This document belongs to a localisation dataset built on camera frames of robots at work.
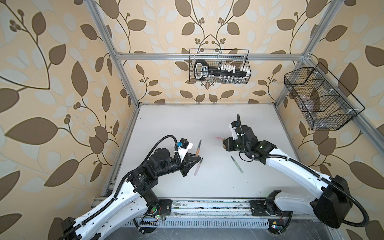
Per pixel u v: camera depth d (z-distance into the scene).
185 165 0.57
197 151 0.63
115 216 0.56
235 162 0.89
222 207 0.75
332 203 0.39
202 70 0.84
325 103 0.73
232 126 0.73
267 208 0.66
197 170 0.87
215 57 0.90
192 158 0.65
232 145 0.71
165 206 0.74
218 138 0.98
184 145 0.56
